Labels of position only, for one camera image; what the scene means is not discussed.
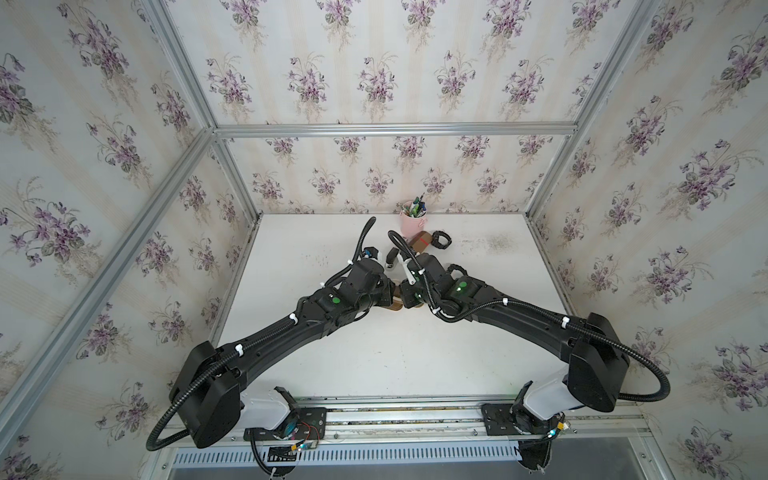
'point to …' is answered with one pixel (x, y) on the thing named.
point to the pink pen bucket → (411, 226)
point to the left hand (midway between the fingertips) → (394, 285)
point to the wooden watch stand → (397, 301)
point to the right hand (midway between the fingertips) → (405, 286)
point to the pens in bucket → (417, 208)
